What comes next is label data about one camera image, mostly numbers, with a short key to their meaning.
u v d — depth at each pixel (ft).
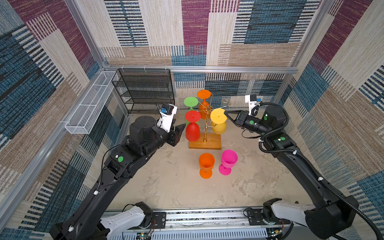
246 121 1.96
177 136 1.70
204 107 2.59
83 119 2.31
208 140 3.33
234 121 2.03
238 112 2.06
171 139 1.72
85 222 1.19
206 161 2.66
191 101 2.55
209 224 2.39
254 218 2.40
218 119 2.17
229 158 2.62
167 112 1.54
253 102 2.03
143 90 3.59
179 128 1.70
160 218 2.43
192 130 2.54
